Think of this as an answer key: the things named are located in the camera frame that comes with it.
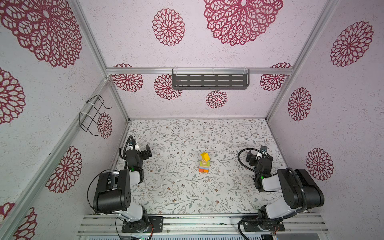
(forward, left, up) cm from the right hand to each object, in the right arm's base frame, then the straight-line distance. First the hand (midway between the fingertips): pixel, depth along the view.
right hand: (260, 150), depth 91 cm
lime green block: (-9, +32, -3) cm, 33 cm away
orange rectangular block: (-11, +33, -8) cm, 35 cm away
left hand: (-1, +74, +1) cm, 74 cm away
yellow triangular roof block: (-7, +33, +4) cm, 34 cm away
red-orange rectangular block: (-10, +36, -7) cm, 38 cm away
